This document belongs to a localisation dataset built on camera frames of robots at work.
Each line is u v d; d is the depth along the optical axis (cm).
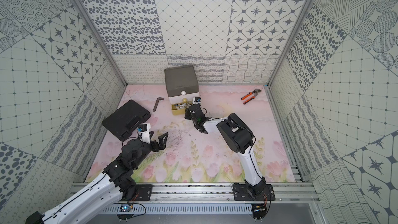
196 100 90
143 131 67
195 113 78
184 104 106
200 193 76
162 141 71
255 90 116
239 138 55
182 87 93
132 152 57
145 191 74
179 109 103
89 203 50
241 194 73
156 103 110
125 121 94
